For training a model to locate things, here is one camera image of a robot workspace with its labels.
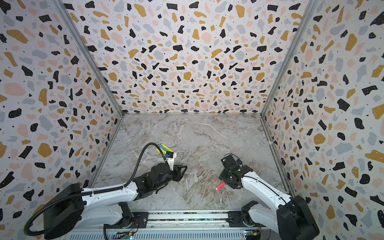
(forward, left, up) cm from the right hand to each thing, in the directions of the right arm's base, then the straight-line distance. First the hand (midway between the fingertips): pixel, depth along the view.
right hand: (220, 175), depth 85 cm
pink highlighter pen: (-5, 0, -3) cm, 6 cm away
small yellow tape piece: (+28, -38, -7) cm, 48 cm away
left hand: (+1, +19, +10) cm, 21 cm away
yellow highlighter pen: (+3, +29, +21) cm, 36 cm away
